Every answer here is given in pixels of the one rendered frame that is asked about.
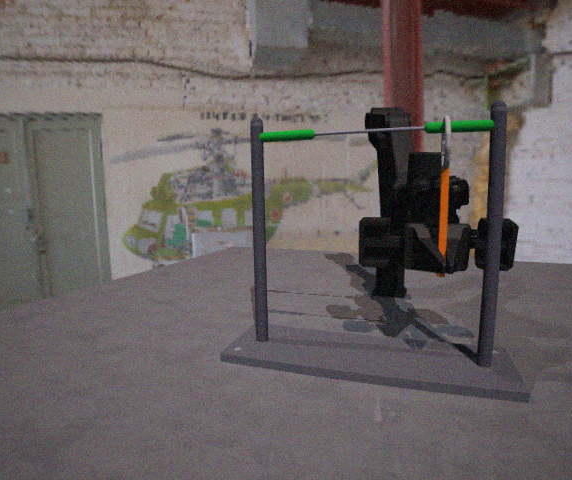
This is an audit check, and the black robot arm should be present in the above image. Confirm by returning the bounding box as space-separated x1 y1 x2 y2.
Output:
365 107 469 298

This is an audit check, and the grey loop with orange handle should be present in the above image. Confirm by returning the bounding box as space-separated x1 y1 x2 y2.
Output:
438 115 451 263

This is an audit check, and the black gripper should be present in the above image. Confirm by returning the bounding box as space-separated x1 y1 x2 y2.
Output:
359 215 519 274

